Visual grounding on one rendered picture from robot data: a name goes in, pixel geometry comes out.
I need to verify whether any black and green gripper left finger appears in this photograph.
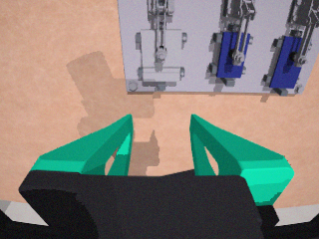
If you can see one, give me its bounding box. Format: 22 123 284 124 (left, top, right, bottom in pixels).
30 115 134 175

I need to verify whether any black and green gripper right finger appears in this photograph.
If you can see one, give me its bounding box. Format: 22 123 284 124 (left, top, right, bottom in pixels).
189 114 294 206

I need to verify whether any blue rectangular block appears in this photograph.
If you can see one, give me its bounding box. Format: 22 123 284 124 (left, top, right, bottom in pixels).
267 35 302 89
215 30 250 78

